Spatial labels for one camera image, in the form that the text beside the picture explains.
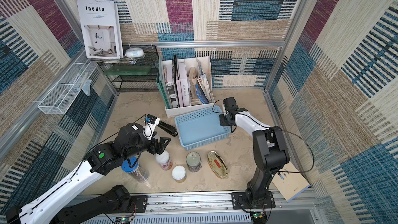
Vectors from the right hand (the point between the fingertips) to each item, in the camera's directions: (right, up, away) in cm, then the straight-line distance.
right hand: (224, 118), depth 96 cm
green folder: (-36, +19, -11) cm, 42 cm away
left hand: (-31, -5, -27) cm, 41 cm away
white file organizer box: (-21, +20, -2) cm, 29 cm away
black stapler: (-34, -6, -2) cm, 35 cm away
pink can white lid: (-32, -19, -20) cm, 42 cm away
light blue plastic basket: (-16, -6, +3) cm, 18 cm away
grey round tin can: (-18, -20, -18) cm, 32 cm away
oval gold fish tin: (-6, -22, -15) cm, 28 cm away
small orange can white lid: (-25, -25, -20) cm, 41 cm away
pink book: (-26, +21, -3) cm, 33 cm away
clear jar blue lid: (-39, -13, -41) cm, 58 cm away
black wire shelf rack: (-64, +24, +22) cm, 72 cm away
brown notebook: (+30, -31, -17) cm, 46 cm away
